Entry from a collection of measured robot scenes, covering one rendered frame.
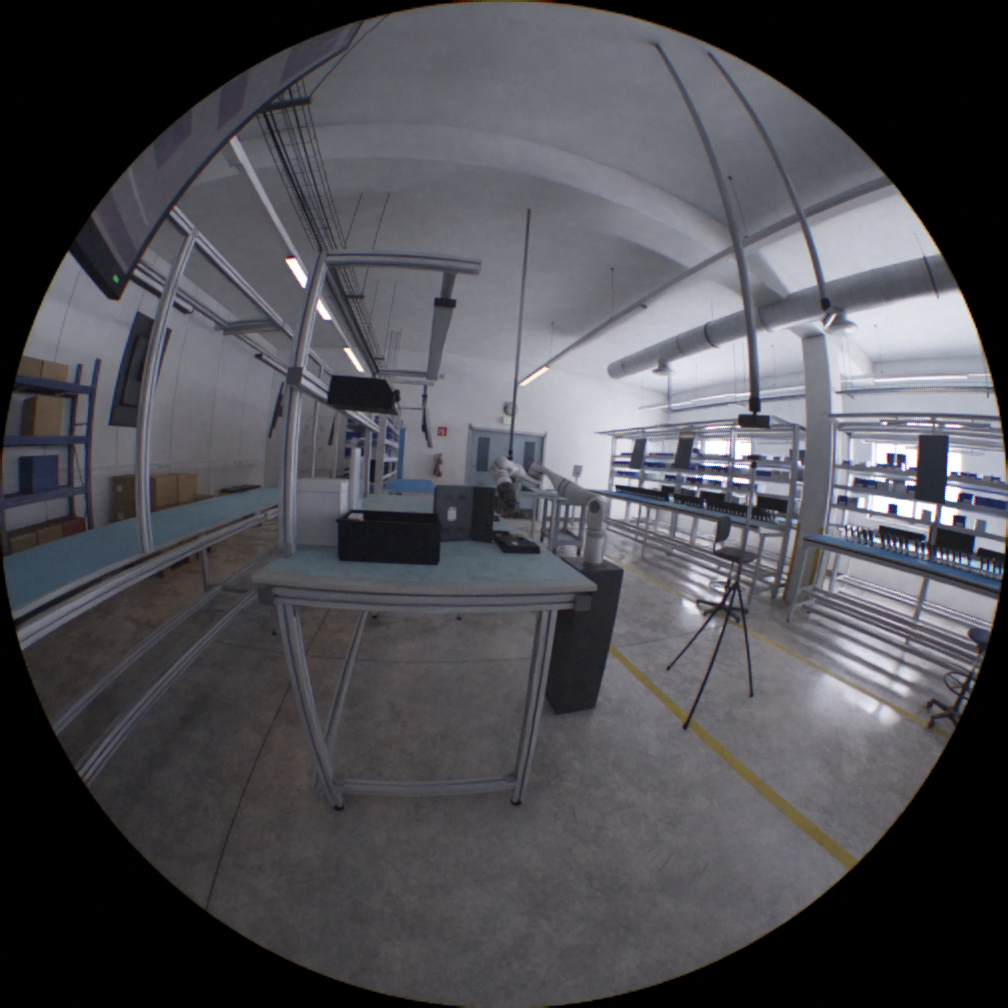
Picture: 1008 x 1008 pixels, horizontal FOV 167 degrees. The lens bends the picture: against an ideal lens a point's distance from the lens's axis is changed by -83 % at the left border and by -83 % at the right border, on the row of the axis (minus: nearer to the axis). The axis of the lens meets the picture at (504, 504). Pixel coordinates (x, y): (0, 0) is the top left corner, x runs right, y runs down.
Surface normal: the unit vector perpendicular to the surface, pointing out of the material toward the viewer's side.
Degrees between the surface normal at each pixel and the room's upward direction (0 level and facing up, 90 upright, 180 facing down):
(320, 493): 90
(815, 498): 90
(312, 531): 90
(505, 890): 0
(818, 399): 90
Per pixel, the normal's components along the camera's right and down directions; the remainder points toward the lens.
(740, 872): 0.07, -0.99
